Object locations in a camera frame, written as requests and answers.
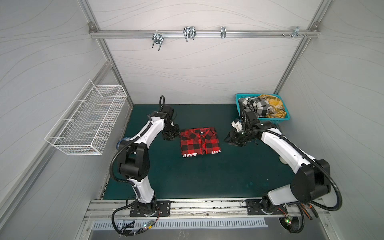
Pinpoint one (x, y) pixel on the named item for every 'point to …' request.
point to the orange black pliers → (306, 212)
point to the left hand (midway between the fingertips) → (180, 134)
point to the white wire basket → (88, 125)
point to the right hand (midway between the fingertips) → (228, 137)
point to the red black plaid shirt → (200, 141)
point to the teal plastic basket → (276, 120)
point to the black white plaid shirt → (260, 105)
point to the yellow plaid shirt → (276, 108)
